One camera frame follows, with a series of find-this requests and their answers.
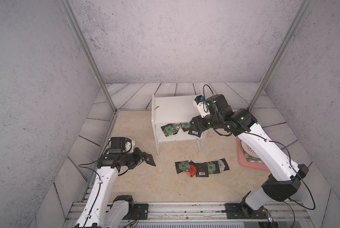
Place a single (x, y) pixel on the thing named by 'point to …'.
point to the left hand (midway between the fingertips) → (149, 156)
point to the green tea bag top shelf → (181, 166)
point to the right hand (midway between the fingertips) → (195, 121)
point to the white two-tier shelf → (167, 109)
